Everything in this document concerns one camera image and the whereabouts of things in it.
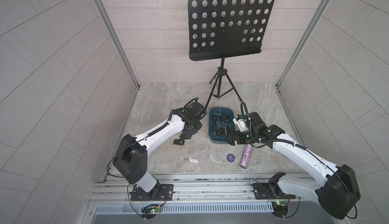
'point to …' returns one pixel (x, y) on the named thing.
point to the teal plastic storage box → (212, 138)
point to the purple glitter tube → (246, 156)
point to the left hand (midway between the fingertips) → (200, 128)
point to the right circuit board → (280, 208)
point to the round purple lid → (230, 157)
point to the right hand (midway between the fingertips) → (230, 139)
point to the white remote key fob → (192, 159)
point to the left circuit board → (157, 210)
